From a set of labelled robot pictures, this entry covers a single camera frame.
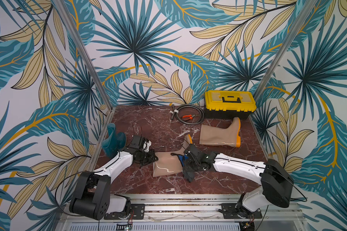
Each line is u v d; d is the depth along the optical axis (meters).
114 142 0.72
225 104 1.03
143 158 0.75
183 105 1.20
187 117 1.13
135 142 0.70
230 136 0.99
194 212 0.75
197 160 0.63
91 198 0.41
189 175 0.80
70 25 0.73
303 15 0.71
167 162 0.90
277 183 0.43
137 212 0.73
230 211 0.73
